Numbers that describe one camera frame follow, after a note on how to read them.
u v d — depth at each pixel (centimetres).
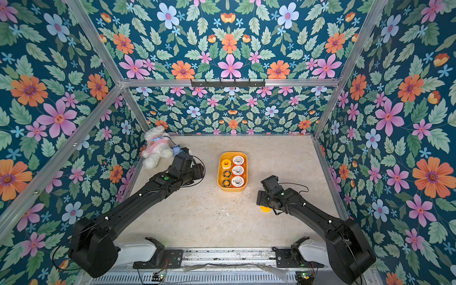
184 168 64
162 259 71
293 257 64
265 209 86
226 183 96
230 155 104
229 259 75
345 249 41
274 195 64
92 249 40
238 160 101
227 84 93
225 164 101
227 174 99
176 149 101
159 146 102
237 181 93
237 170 97
